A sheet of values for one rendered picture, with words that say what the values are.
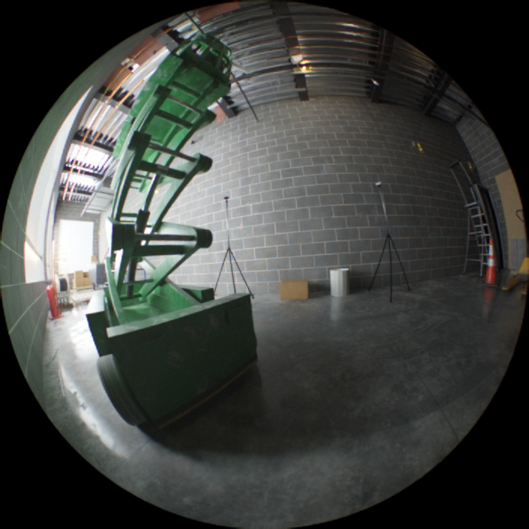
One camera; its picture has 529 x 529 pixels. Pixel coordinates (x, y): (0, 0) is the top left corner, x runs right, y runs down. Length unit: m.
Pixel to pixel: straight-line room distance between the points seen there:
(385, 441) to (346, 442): 0.14
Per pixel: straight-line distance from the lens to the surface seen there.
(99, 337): 0.89
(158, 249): 0.81
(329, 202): 2.83
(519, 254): 4.74
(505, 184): 6.30
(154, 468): 0.73
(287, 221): 2.75
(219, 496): 0.64
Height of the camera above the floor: 0.61
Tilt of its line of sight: 2 degrees down
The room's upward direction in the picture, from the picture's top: 4 degrees counter-clockwise
